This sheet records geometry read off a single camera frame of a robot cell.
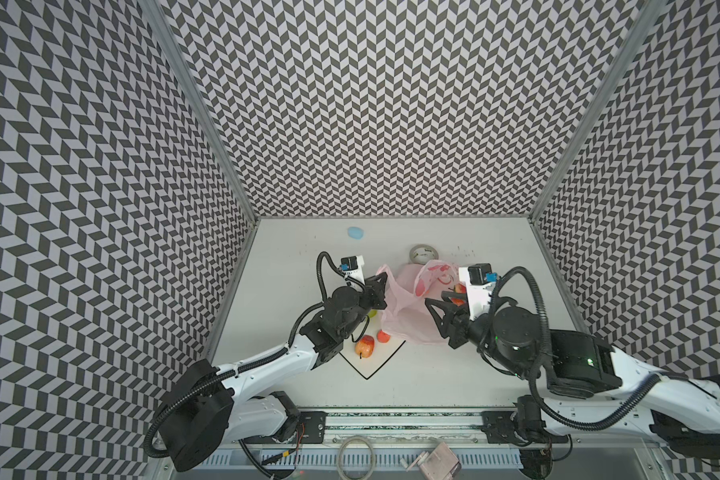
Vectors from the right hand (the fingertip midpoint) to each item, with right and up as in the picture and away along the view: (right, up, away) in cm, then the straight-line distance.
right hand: (434, 310), depth 58 cm
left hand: (-8, +5, +18) cm, 20 cm away
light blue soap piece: (-20, +17, +58) cm, 63 cm away
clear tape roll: (+5, +10, +47) cm, 48 cm away
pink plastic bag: (-3, -7, +22) cm, 23 cm away
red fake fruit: (-15, -15, +22) cm, 31 cm away
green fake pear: (-12, -4, +12) cm, 18 cm away
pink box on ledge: (+2, -35, +6) cm, 36 cm away
